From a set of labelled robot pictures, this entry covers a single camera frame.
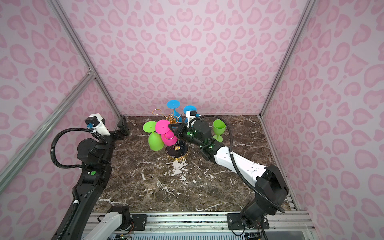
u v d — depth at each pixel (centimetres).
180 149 99
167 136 71
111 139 58
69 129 45
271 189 42
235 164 48
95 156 49
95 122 52
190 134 63
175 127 69
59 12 70
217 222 75
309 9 69
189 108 85
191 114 68
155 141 79
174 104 84
